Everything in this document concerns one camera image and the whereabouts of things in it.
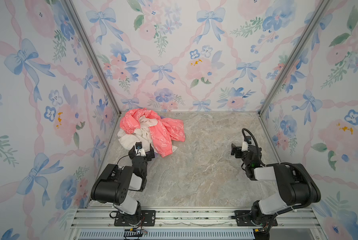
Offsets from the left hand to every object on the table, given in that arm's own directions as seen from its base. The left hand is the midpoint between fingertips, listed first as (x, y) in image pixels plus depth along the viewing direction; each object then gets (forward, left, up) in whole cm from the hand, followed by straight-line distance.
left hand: (143, 144), depth 89 cm
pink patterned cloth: (+13, -11, -4) cm, 17 cm away
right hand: (+4, -60, -4) cm, 60 cm away
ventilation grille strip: (-43, -18, -11) cm, 48 cm away
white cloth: (+8, +13, -8) cm, 17 cm away
